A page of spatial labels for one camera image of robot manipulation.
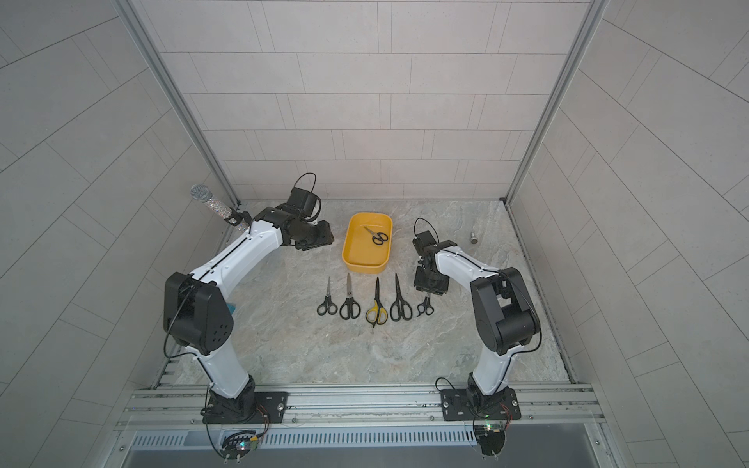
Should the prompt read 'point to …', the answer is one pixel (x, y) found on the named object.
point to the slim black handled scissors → (425, 307)
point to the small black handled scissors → (328, 306)
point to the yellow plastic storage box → (367, 241)
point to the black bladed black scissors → (400, 307)
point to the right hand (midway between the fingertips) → (424, 287)
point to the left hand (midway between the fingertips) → (334, 235)
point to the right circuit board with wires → (491, 438)
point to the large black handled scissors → (351, 308)
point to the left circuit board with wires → (236, 445)
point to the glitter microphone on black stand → (235, 217)
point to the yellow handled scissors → (376, 314)
